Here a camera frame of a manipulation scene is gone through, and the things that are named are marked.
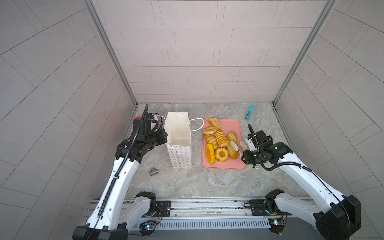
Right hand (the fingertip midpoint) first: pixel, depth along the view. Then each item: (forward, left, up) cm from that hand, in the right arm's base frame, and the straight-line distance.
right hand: (243, 159), depth 78 cm
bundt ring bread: (+6, +10, -6) cm, 13 cm away
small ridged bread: (+16, +15, -4) cm, 22 cm away
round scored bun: (+29, +12, -3) cm, 31 cm away
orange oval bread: (+7, +17, -5) cm, 19 cm away
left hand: (+9, +36, +16) cm, 41 cm away
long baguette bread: (+6, +4, -6) cm, 9 cm away
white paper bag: (+17, +36, -7) cm, 40 cm away
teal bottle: (+33, -12, -5) cm, 36 cm away
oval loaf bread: (+18, +2, -5) cm, 18 cm away
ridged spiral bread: (+16, +9, -4) cm, 19 cm away
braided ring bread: (+22, +15, -3) cm, 27 cm away
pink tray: (+26, +4, -6) cm, 27 cm away
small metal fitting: (-1, +49, -6) cm, 50 cm away
